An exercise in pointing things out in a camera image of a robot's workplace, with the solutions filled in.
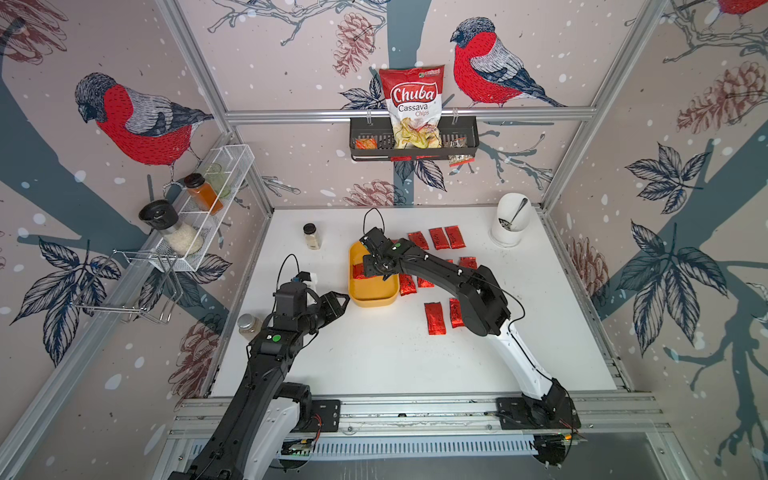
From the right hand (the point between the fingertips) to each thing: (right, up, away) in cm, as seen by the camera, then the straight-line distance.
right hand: (370, 267), depth 98 cm
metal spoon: (+51, +14, +10) cm, 54 cm away
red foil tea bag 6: (+12, -5, -3) cm, 14 cm away
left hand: (-4, -5, -19) cm, 20 cm away
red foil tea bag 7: (+21, -15, -8) cm, 27 cm away
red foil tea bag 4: (+31, +10, +12) cm, 35 cm away
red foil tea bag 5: (+34, +1, +3) cm, 34 cm away
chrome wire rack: (-44, +1, -39) cm, 59 cm away
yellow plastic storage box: (0, -8, -2) cm, 8 cm away
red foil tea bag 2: (+17, +9, +12) cm, 23 cm away
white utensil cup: (+48, +22, +5) cm, 53 cm away
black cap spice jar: (-21, +10, +5) cm, 23 cm away
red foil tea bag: (-4, -2, +2) cm, 5 cm away
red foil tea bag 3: (+25, +9, +12) cm, 30 cm away
